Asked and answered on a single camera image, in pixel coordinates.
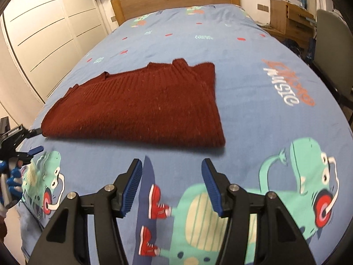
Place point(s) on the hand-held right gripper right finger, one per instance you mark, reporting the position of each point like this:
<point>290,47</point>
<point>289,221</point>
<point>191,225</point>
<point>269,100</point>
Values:
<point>213,187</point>

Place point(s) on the grey chair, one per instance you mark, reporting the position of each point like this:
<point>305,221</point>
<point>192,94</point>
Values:
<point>333,47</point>

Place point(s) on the white wardrobe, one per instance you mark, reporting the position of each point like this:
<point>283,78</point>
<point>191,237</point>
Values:
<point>49,33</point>

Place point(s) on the wooden nightstand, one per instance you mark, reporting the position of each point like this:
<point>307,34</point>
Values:
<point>292,19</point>

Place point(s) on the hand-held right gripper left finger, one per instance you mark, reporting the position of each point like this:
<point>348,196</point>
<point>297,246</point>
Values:
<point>132,187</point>

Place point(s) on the person's left hand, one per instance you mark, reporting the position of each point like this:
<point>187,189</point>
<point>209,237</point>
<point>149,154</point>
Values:
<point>13,182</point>

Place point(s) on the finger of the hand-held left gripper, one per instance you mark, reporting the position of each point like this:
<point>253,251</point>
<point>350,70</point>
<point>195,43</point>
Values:
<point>34,132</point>
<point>35,151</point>

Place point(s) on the dark red knitted sweater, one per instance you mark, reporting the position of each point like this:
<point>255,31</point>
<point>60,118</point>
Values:
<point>138,107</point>

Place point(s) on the blue cartoon printed blanket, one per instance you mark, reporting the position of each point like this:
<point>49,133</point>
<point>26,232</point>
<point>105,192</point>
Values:
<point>248,102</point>

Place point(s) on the dark cloth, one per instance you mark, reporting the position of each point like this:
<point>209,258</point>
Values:
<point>293,47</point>

